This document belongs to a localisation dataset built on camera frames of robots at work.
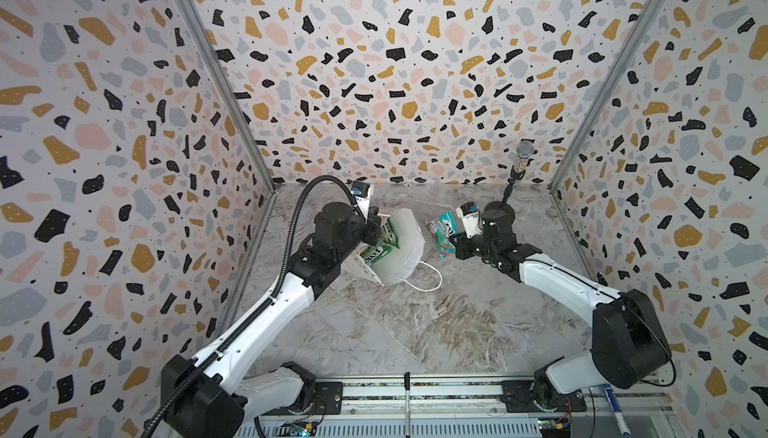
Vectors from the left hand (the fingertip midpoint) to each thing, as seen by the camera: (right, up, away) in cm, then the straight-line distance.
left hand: (376, 203), depth 73 cm
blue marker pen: (+58, -50, -1) cm, 76 cm away
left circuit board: (-18, -53, -2) cm, 56 cm away
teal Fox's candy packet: (+18, -7, +17) cm, 26 cm away
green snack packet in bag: (-1, -14, +20) cm, 24 cm away
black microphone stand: (+44, 0, +39) cm, 59 cm away
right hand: (+19, -8, +14) cm, 25 cm away
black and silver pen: (+8, -47, +3) cm, 47 cm away
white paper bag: (+6, -17, +17) cm, 25 cm away
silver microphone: (+41, +16, +13) cm, 46 cm away
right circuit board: (+43, -54, -1) cm, 69 cm away
